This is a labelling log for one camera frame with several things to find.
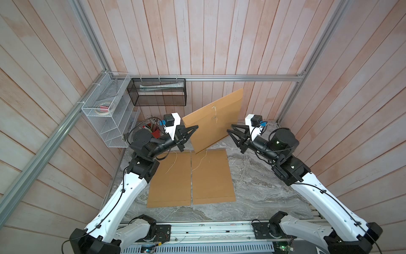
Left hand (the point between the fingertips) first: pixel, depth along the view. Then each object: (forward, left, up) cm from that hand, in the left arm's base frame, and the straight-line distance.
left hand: (197, 128), depth 58 cm
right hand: (+2, -13, -1) cm, 13 cm away
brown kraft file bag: (-3, +16, -46) cm, 48 cm away
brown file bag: (-1, -8, -43) cm, 44 cm away
